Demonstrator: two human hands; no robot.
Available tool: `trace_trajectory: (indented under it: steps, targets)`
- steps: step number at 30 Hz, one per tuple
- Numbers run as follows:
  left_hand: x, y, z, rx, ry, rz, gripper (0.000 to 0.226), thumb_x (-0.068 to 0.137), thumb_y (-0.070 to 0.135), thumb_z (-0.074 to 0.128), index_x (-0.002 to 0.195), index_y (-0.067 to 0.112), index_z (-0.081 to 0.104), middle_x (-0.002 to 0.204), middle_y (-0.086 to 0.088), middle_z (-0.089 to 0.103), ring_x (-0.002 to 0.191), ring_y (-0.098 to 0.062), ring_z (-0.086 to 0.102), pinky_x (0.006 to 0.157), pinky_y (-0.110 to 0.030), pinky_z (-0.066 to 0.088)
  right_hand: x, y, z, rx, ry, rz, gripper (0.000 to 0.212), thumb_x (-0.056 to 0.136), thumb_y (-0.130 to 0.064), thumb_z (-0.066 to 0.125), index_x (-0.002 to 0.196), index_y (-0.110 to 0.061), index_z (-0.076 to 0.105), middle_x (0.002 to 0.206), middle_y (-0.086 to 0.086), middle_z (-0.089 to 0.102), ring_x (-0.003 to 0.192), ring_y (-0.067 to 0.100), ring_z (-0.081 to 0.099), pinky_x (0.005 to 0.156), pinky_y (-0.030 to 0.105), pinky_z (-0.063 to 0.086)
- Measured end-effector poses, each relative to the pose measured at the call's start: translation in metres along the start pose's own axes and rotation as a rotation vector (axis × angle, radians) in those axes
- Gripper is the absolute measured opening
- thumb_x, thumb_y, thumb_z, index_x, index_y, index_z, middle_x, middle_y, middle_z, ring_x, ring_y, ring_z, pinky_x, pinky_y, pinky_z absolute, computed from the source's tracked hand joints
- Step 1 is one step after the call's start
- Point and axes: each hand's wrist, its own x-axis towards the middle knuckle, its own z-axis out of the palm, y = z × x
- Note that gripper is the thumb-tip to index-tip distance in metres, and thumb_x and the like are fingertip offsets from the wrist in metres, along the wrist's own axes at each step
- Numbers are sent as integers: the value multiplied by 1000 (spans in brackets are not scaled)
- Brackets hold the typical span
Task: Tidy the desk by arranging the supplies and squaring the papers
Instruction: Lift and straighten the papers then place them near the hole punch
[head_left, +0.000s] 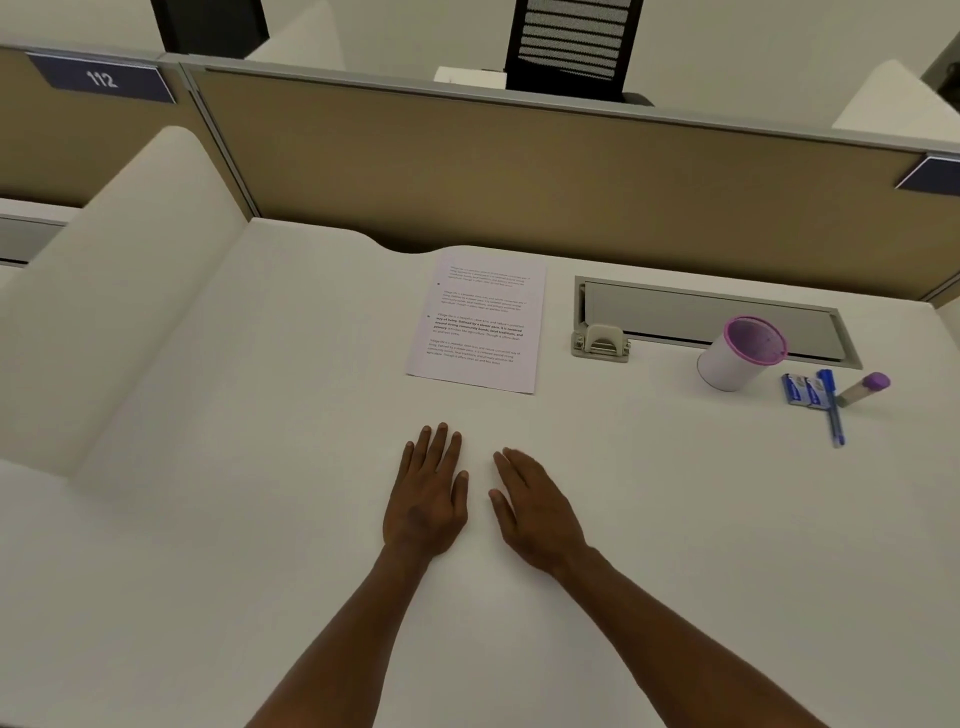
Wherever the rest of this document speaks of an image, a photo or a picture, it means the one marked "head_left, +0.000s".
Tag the white curved side divider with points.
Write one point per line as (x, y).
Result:
(142, 300)
(892, 101)
(300, 37)

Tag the person's left forearm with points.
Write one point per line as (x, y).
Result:
(352, 645)

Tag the blue staple box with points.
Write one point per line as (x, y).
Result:
(815, 393)
(793, 390)

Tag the blue numbered sign plate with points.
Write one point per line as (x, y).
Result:
(101, 78)

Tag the glue stick with purple cap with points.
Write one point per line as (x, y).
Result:
(862, 388)

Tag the person's right hand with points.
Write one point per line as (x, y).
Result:
(536, 517)

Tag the white box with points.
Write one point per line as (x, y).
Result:
(469, 76)

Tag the black mesh office chair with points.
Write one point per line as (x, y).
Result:
(574, 45)

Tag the person's left middle finger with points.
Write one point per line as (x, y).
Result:
(439, 454)

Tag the person's left thumb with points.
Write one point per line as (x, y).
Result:
(462, 491)

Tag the person's left little finger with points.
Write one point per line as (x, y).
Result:
(409, 463)

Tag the person's right forearm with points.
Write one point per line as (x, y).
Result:
(675, 645)

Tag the person's right thumb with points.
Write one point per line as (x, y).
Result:
(500, 508)

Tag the long beige desk partition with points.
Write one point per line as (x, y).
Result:
(487, 172)

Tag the white cup with purple rim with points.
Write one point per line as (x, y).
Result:
(731, 364)

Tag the short beige desk partition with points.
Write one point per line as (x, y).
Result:
(97, 142)

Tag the person's left hand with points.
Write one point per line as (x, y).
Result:
(424, 510)

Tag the white printed paper sheet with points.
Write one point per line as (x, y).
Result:
(480, 330)

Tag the blue pen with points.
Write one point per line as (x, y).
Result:
(832, 409)

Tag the black cabinet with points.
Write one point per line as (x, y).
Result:
(210, 22)

